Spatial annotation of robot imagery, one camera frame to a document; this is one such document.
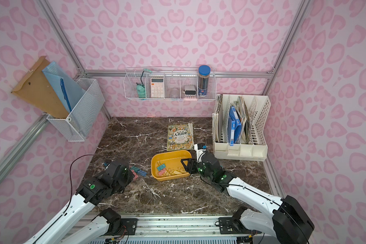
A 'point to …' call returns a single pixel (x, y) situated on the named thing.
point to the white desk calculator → (157, 87)
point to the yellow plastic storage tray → (167, 165)
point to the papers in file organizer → (242, 108)
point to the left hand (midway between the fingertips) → (134, 170)
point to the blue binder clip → (142, 173)
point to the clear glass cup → (175, 93)
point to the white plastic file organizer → (260, 107)
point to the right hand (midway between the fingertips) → (183, 161)
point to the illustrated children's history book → (180, 137)
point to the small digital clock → (190, 91)
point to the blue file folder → (234, 126)
